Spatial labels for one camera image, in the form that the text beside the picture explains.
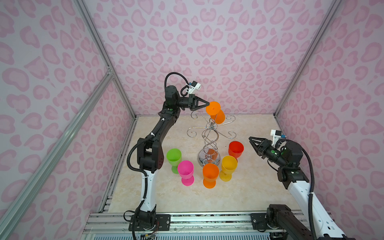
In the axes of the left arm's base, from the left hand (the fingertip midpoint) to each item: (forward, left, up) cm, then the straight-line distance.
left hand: (208, 103), depth 74 cm
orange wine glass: (-26, 0, -23) cm, 34 cm away
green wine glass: (-14, +20, -27) cm, 36 cm away
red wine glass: (-13, -15, -22) cm, 30 cm away
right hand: (-15, -19, -9) cm, 27 cm away
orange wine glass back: (-2, -3, -2) cm, 4 cm away
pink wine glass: (-22, +12, -25) cm, 36 cm away
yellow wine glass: (-19, -12, -31) cm, 38 cm away
